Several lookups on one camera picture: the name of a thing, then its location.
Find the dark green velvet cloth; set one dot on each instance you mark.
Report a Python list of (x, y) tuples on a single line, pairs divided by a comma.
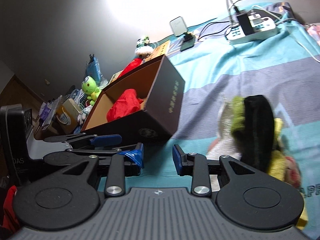
[(259, 132)]

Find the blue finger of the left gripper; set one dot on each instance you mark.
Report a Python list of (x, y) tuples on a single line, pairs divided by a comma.
[(106, 140)]

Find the red cloth bag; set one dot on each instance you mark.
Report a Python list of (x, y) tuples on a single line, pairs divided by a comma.
[(128, 103)]

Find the white fluffy cloth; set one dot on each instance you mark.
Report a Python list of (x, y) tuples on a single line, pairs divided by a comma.
[(225, 143)]

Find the small mirror on stand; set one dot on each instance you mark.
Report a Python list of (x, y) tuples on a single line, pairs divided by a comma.
[(179, 28)]

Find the black power adapter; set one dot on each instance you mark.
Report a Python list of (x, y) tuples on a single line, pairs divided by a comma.
[(245, 23)]

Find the green frog plush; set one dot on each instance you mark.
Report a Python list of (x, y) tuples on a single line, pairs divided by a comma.
[(91, 89)]

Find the green fuzzy sock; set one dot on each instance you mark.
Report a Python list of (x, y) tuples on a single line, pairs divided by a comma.
[(238, 120)]

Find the blue plastic package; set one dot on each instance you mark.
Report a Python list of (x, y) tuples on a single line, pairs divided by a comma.
[(93, 69)]

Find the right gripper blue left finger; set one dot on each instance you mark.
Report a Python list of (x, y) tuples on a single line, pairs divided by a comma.
[(136, 155)]

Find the orange cartoon book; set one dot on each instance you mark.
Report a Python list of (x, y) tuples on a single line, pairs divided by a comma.
[(114, 76)]

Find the tan classical book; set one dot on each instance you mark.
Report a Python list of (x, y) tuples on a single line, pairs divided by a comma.
[(159, 51)]

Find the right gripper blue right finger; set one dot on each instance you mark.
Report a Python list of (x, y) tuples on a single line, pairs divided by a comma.
[(178, 156)]

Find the brown cardboard box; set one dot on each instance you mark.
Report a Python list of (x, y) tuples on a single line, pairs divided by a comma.
[(143, 105)]

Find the blue striped bed sheet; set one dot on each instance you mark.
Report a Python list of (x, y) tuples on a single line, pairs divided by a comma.
[(278, 68)]

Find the small white plush toy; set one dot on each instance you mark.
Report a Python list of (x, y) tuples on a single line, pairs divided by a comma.
[(84, 114)]

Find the gold cardboard box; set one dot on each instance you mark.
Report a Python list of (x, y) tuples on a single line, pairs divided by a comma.
[(67, 115)]

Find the panda white plush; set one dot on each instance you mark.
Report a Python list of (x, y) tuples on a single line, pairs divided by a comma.
[(143, 48)]

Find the red chili plush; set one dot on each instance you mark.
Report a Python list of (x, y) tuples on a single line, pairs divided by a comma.
[(132, 65)]

